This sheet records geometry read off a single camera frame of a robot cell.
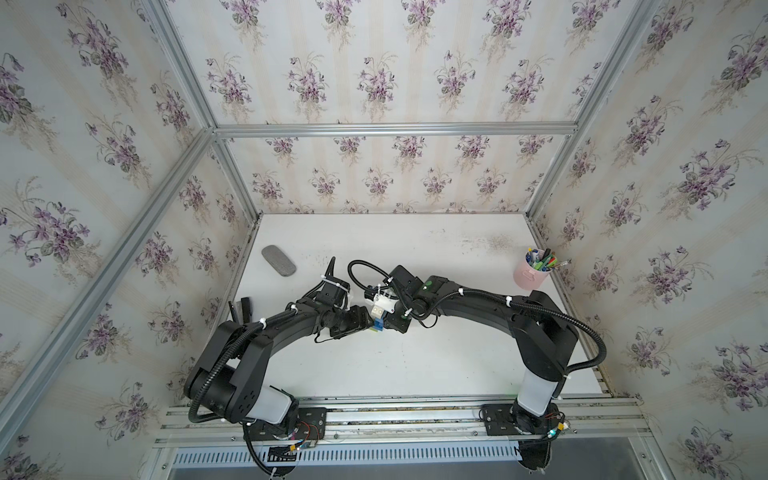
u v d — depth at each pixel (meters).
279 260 1.04
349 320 0.78
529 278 0.93
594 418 0.75
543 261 0.89
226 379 0.43
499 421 0.73
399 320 0.76
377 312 0.82
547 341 0.47
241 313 0.91
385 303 0.76
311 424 0.72
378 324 0.84
